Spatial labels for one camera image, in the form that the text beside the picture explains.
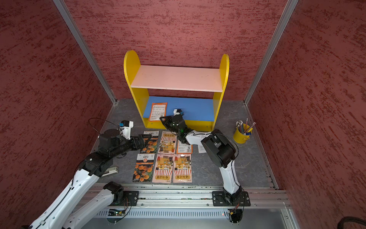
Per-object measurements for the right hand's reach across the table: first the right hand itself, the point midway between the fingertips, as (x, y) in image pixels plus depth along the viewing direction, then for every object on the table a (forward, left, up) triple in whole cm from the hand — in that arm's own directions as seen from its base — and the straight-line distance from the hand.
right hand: (159, 120), depth 90 cm
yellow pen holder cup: (-8, -54, -6) cm, 55 cm away
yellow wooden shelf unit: (+34, -28, -7) cm, 44 cm away
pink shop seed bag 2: (-27, -15, -14) cm, 34 cm away
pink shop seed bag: (-9, -5, -15) cm, 18 cm away
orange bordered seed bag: (+9, +1, +1) cm, 9 cm away
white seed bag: (-14, -27, -14) cm, 34 cm away
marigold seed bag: (-27, +9, -13) cm, 31 cm away
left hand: (-19, +4, +8) cm, 21 cm away
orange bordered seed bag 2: (-14, -15, -14) cm, 24 cm away
